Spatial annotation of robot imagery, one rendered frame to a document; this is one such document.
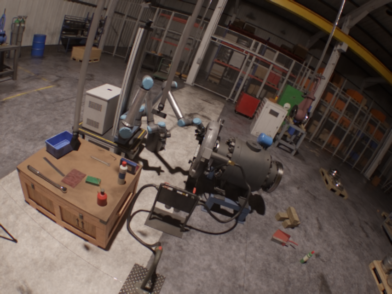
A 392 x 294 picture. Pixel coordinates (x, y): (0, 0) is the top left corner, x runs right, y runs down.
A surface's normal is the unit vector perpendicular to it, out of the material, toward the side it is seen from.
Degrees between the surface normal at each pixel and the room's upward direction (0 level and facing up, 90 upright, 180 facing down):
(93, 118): 90
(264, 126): 90
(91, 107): 90
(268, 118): 90
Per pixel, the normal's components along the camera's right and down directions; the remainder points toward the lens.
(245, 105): -0.06, 0.46
